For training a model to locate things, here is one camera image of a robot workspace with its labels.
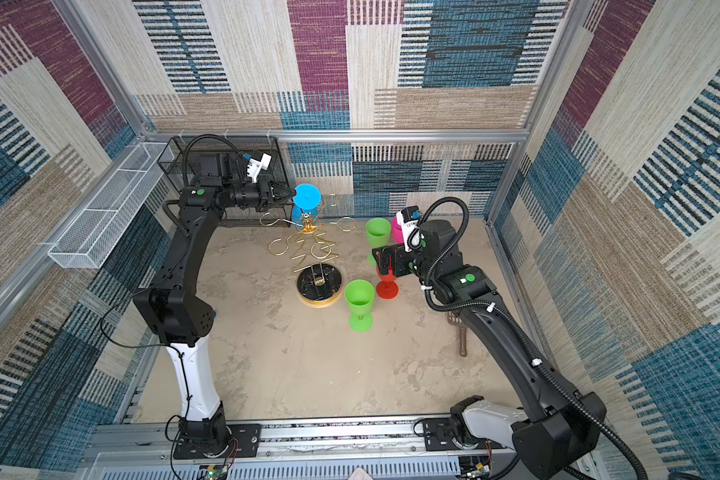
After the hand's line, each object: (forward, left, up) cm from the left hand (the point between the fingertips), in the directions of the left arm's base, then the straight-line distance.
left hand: (296, 188), depth 78 cm
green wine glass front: (+2, -22, -21) cm, 30 cm away
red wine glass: (-9, -25, -35) cm, 44 cm away
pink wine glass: (+3, -28, -21) cm, 35 cm away
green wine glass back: (-17, -16, -26) cm, 35 cm away
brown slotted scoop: (-20, -46, -36) cm, 62 cm away
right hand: (-16, -24, -7) cm, 30 cm away
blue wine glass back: (-1, -2, -4) cm, 4 cm away
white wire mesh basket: (-14, +47, -3) cm, 49 cm away
